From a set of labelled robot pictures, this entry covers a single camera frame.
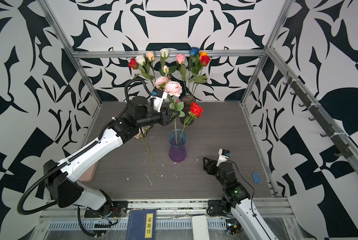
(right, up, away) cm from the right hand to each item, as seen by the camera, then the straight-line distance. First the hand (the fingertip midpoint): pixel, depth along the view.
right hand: (208, 159), depth 83 cm
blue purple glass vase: (-17, +12, -7) cm, 22 cm away
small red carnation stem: (-8, +26, -9) cm, 29 cm away
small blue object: (+26, -10, 0) cm, 28 cm away
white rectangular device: (-7, -25, -17) cm, 31 cm away
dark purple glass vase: (-11, +34, +13) cm, 38 cm away
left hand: (-16, +27, -17) cm, 35 cm away
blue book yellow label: (-33, -26, -14) cm, 44 cm away
